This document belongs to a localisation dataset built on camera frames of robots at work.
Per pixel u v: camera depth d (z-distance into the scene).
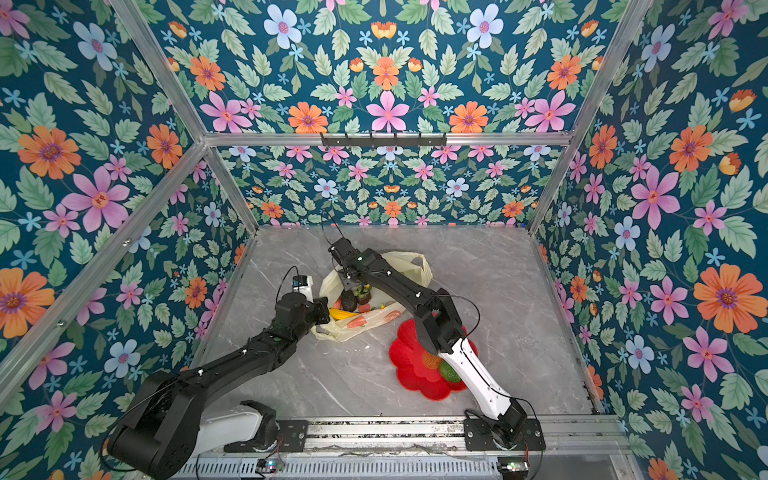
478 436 0.73
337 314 0.90
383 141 0.93
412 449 0.72
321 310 0.78
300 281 0.77
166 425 0.41
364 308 0.96
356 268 0.71
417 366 0.84
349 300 0.93
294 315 0.67
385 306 0.87
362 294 0.96
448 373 0.80
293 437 0.73
